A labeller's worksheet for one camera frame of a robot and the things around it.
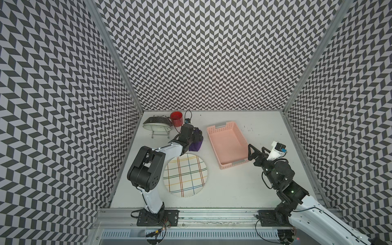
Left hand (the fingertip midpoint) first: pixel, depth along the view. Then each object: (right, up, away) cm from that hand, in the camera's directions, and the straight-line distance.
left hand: (195, 133), depth 97 cm
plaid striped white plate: (-5, -23, -13) cm, 27 cm away
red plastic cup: (-13, +10, +7) cm, 18 cm away
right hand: (+31, -7, -22) cm, 38 cm away
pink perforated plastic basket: (+22, -9, +8) cm, 25 cm away
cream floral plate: (-28, +4, +5) cm, 29 cm away
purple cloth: (0, -9, 0) cm, 9 cm away
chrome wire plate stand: (-23, 0, +6) cm, 24 cm away
